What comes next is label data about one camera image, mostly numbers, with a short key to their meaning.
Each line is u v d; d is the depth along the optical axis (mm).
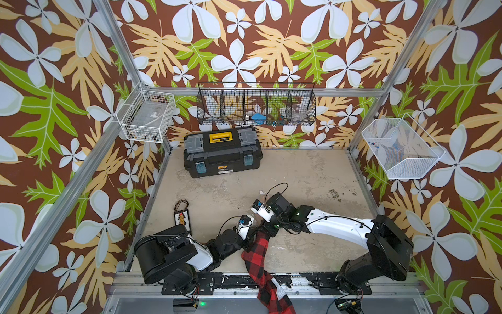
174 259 443
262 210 742
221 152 960
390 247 431
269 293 704
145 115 850
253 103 968
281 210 651
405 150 813
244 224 718
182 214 908
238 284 750
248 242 734
